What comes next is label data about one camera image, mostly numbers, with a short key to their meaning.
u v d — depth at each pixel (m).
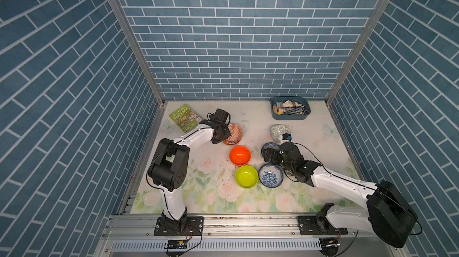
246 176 0.88
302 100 1.18
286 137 0.77
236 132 0.99
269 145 0.94
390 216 0.41
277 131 1.02
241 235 0.73
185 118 1.08
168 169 0.49
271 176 0.87
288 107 1.15
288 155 0.66
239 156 0.93
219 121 0.75
